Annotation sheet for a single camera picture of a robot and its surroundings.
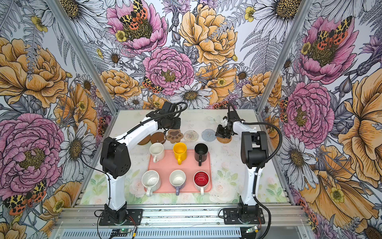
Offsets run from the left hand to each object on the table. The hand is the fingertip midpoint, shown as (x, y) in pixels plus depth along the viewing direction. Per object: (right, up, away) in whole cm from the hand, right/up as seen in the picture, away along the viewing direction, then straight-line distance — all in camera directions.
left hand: (177, 127), depth 93 cm
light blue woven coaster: (+20, -6, +14) cm, 25 cm away
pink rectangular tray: (+8, -24, 0) cm, 25 cm away
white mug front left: (-14, -30, -8) cm, 34 cm away
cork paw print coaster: (-3, -6, +12) cm, 14 cm away
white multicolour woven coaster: (+8, -6, +12) cm, 16 cm away
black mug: (+15, -16, 0) cm, 21 cm away
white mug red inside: (+14, -29, -9) cm, 34 cm away
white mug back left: (-12, -14, -1) cm, 18 cm away
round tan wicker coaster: (+31, -9, +10) cm, 34 cm away
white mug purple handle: (+1, -29, -7) cm, 30 cm away
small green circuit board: (-24, -48, -23) cm, 59 cm away
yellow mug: (+1, -15, +4) cm, 15 cm away
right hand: (+25, -7, +8) cm, 27 cm away
